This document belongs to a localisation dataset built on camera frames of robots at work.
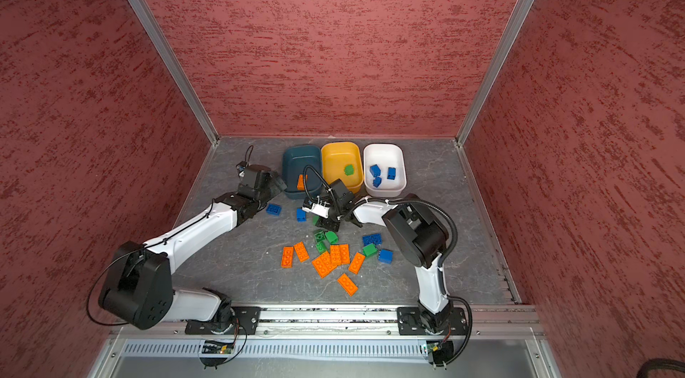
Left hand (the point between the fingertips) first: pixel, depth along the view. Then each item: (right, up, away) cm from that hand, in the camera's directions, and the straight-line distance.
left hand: (274, 188), depth 89 cm
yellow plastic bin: (+19, +11, +23) cm, 32 cm away
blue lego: (-2, -8, +6) cm, 11 cm away
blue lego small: (+43, +5, +17) cm, 46 cm away
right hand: (+15, -13, +5) cm, 20 cm away
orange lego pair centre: (+23, -21, -4) cm, 32 cm away
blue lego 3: (+34, -17, +1) cm, 38 cm away
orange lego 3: (+10, -21, -2) cm, 23 cm away
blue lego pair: (+37, +5, +18) cm, 41 cm away
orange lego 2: (+6, -22, -4) cm, 23 cm away
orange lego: (+7, +1, +14) cm, 15 cm away
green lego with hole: (+16, -16, -2) cm, 22 cm away
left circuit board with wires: (-11, -43, -17) cm, 47 cm away
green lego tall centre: (+16, -19, -3) cm, 25 cm away
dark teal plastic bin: (+3, +10, +20) cm, 23 cm away
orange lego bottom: (+26, -29, -8) cm, 40 cm away
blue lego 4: (+38, -22, -3) cm, 44 cm away
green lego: (+26, +6, +20) cm, 33 cm away
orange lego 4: (+29, -24, -4) cm, 38 cm away
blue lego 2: (+8, -11, +8) cm, 15 cm away
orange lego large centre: (+18, -24, -4) cm, 30 cm away
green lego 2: (+20, -16, -2) cm, 26 cm away
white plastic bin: (+41, +6, +19) cm, 45 cm away
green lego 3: (+33, -20, -4) cm, 38 cm away
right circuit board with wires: (+51, -43, -18) cm, 69 cm away
